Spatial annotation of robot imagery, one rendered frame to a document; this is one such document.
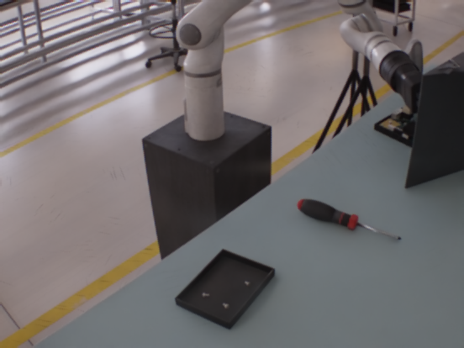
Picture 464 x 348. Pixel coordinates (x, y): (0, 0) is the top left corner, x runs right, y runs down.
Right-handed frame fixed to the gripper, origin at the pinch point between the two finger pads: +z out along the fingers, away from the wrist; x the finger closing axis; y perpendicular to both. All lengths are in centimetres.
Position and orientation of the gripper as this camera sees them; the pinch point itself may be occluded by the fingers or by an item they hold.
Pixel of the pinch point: (447, 113)
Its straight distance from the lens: 89.3
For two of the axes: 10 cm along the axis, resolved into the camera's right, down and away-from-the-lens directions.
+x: -2.6, -6.7, -6.9
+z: 2.0, 6.6, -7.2
